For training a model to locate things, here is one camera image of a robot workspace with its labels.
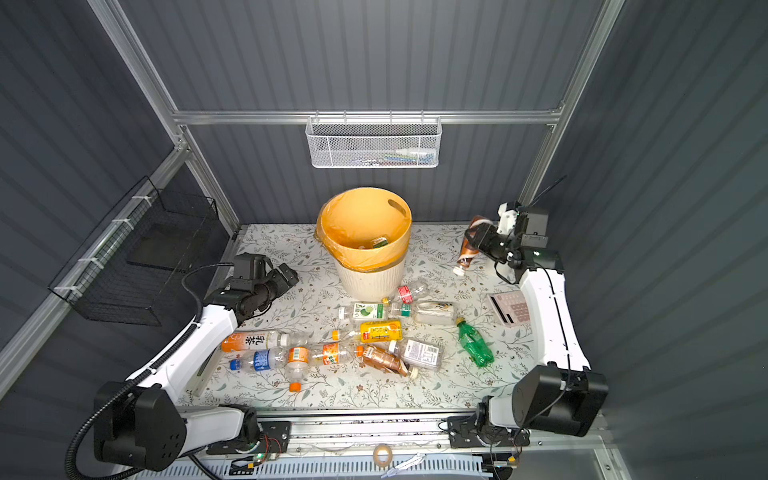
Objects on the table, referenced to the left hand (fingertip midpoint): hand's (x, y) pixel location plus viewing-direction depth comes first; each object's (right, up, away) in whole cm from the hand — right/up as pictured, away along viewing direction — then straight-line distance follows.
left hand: (286, 280), depth 85 cm
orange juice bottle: (-9, -18, 0) cm, 20 cm away
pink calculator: (+69, -10, +9) cm, 70 cm away
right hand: (+53, +12, -7) cm, 55 cm away
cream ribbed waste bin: (+25, -2, +4) cm, 25 cm away
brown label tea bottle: (+50, +9, -9) cm, 52 cm away
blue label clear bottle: (-5, -22, -4) cm, 23 cm away
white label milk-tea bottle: (+45, -12, +10) cm, 47 cm away
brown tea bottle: (+26, -21, -4) cm, 34 cm away
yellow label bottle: (+27, -15, +1) cm, 31 cm away
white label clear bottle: (+38, -21, -1) cm, 43 cm away
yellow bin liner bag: (+22, +16, +10) cm, 29 cm away
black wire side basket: (-34, +4, -12) cm, 36 cm away
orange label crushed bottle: (+14, -20, -3) cm, 25 cm away
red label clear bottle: (+36, -5, +10) cm, 38 cm away
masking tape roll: (+27, -41, -14) cm, 51 cm away
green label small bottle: (+22, -10, +7) cm, 25 cm away
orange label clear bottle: (+3, -25, -1) cm, 25 cm away
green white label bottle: (+26, +12, +17) cm, 33 cm away
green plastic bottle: (+55, -19, +2) cm, 58 cm away
